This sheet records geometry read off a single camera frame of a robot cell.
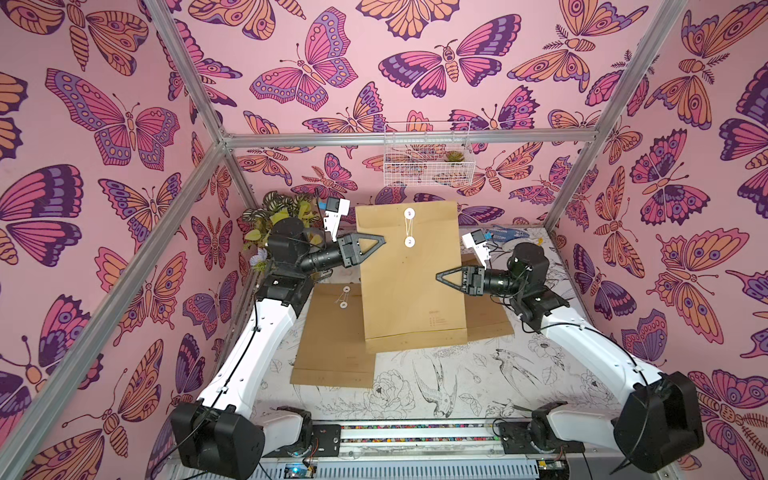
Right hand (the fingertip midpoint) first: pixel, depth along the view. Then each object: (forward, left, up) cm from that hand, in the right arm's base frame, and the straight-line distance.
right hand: (442, 277), depth 68 cm
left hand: (+3, +13, +9) cm, 16 cm away
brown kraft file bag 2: (-6, -11, -7) cm, 14 cm away
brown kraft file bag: (-6, +9, -2) cm, 11 cm away
